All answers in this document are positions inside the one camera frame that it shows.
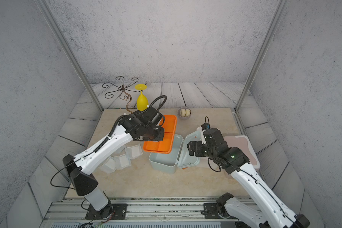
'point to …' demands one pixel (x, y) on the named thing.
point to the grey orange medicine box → (179, 156)
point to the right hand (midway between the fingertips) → (195, 145)
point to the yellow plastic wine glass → (142, 101)
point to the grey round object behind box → (184, 112)
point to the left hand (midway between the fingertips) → (165, 137)
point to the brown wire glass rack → (125, 94)
